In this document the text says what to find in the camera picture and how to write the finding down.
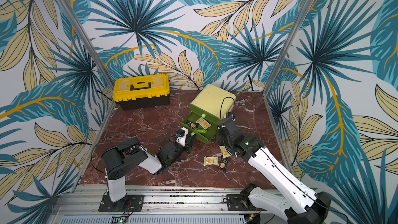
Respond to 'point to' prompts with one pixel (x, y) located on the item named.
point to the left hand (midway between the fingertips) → (194, 135)
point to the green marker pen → (201, 131)
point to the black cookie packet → (223, 164)
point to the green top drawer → (208, 116)
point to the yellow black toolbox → (141, 92)
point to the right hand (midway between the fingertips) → (219, 134)
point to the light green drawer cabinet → (213, 102)
